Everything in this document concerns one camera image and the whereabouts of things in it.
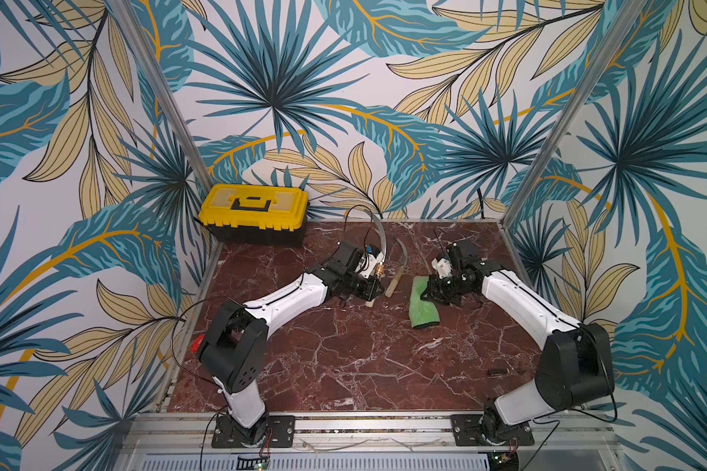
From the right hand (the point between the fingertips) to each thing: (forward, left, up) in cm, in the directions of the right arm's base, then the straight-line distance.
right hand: (424, 296), depth 86 cm
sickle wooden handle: (+3, +13, +8) cm, 16 cm away
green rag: (-6, +1, 0) cm, 6 cm away
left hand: (+1, +13, +2) cm, 13 cm away
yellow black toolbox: (+30, +52, +5) cm, 60 cm away
